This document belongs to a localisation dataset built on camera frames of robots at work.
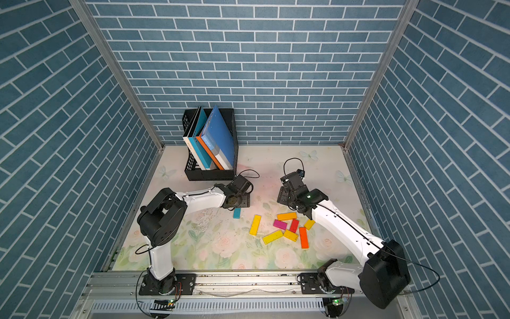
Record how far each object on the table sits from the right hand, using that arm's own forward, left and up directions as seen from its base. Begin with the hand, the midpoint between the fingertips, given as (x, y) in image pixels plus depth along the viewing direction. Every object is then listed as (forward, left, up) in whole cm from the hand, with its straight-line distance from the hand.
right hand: (286, 196), depth 83 cm
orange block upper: (-2, -1, -14) cm, 14 cm away
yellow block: (-6, -11, -13) cm, 18 cm away
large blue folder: (+28, +35, +5) cm, 45 cm away
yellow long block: (-8, +13, -13) cm, 20 cm away
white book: (+15, +44, +14) cm, 48 cm away
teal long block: (-4, +22, -12) cm, 25 cm away
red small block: (-7, -5, -14) cm, 16 cm away
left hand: (+3, +18, -13) cm, 23 cm away
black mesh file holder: (+19, +49, -10) cm, 54 cm away
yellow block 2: (-13, +6, -13) cm, 19 cm away
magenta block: (-7, +2, -13) cm, 15 cm away
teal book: (+15, +41, +14) cm, 46 cm away
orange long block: (-12, -9, -13) cm, 20 cm away
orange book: (+16, +36, +7) cm, 41 cm away
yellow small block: (-12, -3, -13) cm, 18 cm away
